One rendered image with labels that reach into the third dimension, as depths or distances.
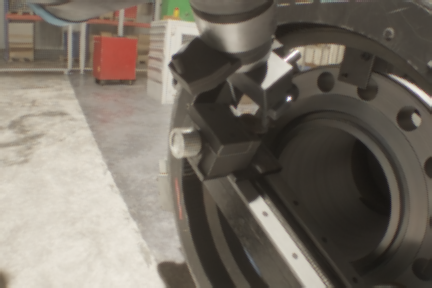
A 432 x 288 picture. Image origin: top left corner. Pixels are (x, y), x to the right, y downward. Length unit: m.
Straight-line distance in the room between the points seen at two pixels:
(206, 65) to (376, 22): 0.19
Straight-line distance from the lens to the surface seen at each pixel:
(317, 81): 0.53
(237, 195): 0.47
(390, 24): 0.34
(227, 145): 0.41
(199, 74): 0.32
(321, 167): 0.75
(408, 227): 0.49
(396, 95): 0.47
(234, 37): 0.31
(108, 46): 5.60
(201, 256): 0.68
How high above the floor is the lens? 0.82
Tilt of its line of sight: 18 degrees down
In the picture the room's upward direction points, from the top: 7 degrees clockwise
